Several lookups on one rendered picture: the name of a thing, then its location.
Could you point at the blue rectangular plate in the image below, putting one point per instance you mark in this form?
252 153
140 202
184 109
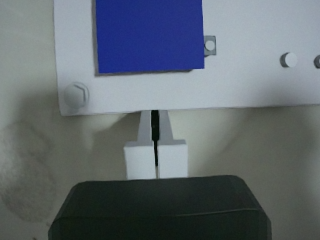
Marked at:
149 35

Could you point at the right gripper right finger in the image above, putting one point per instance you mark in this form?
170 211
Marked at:
172 154

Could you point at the white rectangular fixture plate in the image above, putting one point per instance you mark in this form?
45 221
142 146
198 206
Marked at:
247 71

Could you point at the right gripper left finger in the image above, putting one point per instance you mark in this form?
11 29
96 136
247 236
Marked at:
140 155

